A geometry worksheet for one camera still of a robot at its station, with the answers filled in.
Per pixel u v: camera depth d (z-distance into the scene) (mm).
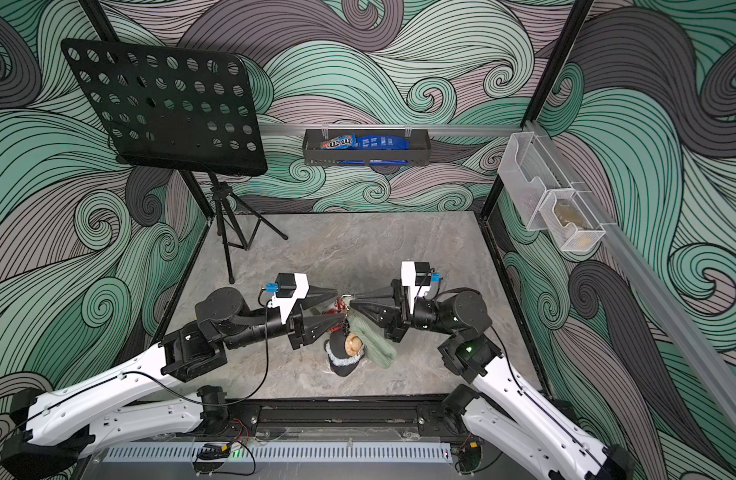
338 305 544
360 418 753
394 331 490
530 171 944
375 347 587
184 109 652
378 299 500
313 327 476
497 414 580
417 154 896
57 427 393
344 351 590
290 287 445
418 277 451
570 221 653
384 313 503
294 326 482
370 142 925
